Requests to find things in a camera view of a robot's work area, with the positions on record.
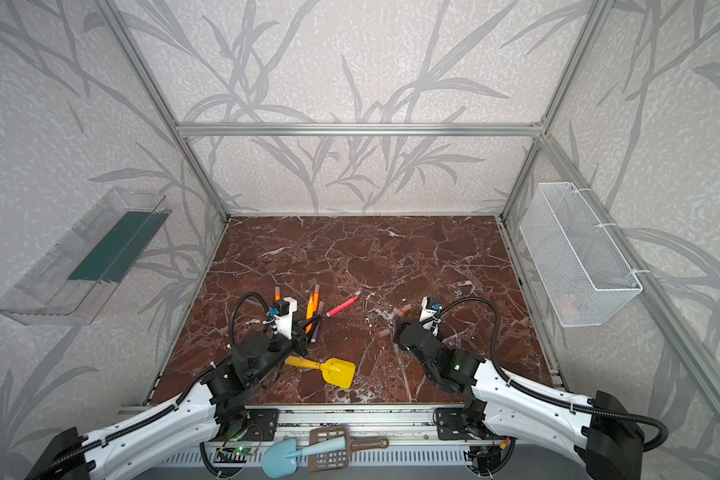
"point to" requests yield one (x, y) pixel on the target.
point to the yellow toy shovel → (336, 371)
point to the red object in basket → (564, 307)
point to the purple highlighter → (321, 307)
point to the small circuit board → (244, 450)
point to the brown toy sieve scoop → (338, 459)
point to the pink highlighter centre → (343, 306)
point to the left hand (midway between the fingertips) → (322, 310)
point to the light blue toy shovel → (280, 459)
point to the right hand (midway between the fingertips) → (406, 314)
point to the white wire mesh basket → (582, 273)
